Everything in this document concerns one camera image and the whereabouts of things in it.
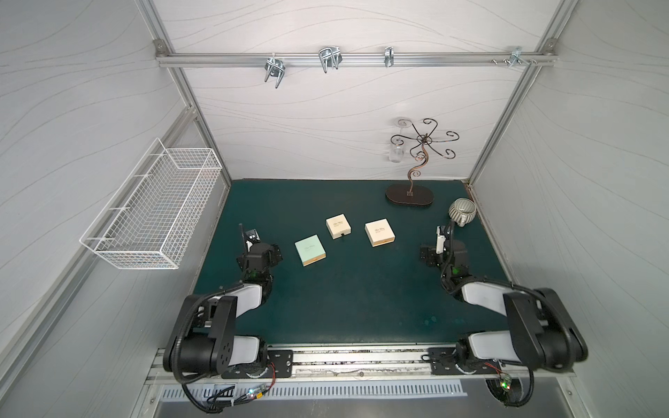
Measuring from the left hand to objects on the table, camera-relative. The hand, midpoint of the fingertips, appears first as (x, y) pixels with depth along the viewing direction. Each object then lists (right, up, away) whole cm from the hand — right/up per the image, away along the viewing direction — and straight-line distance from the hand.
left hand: (260, 246), depth 91 cm
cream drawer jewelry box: (+44, +4, +8) cm, 45 cm away
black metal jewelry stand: (+61, +20, +24) cm, 69 cm away
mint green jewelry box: (+17, -2, +4) cm, 18 cm away
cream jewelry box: (+28, +7, +10) cm, 30 cm away
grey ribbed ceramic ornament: (+80, +12, +16) cm, 83 cm away
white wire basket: (-23, +11, -22) cm, 34 cm away
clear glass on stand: (+51, +37, +12) cm, 64 cm away
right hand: (+64, +1, +1) cm, 64 cm away
